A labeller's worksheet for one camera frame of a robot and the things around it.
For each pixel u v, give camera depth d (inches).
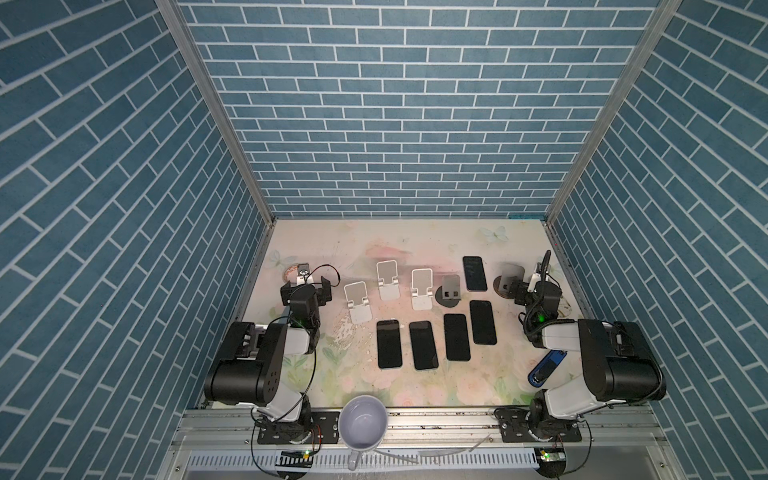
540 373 31.6
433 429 29.7
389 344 34.2
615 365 17.9
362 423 29.2
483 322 36.2
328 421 29.6
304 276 30.8
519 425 29.0
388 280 37.9
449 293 36.8
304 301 27.4
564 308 36.8
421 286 36.6
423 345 34.1
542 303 28.3
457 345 34.3
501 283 37.9
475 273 41.4
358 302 36.1
